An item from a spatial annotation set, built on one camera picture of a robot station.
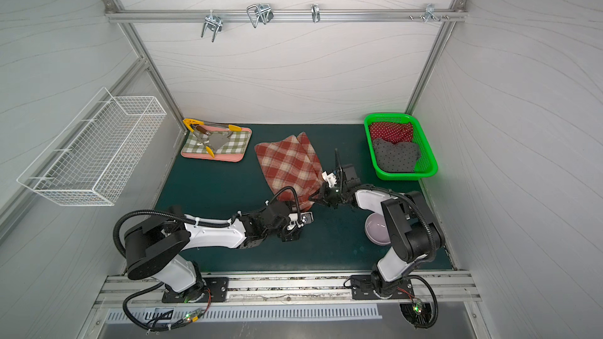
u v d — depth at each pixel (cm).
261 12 76
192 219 50
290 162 103
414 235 47
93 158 69
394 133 108
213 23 79
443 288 74
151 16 78
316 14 78
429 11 76
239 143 112
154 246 44
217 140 114
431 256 43
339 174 88
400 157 97
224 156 108
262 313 70
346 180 75
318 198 84
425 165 99
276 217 66
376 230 83
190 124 116
